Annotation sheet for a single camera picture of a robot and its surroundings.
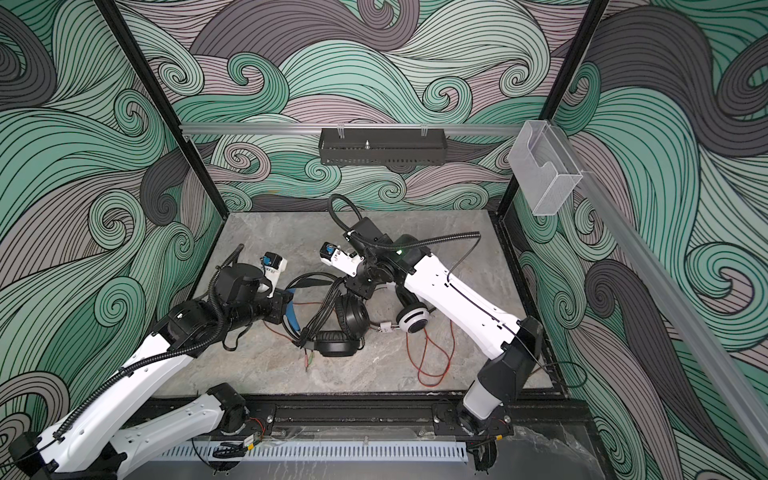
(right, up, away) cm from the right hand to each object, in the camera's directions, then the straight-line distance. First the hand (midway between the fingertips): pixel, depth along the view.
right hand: (354, 277), depth 73 cm
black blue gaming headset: (-7, -8, -7) cm, 13 cm away
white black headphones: (+16, -13, +10) cm, 23 cm away
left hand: (-15, -4, -2) cm, 15 cm away
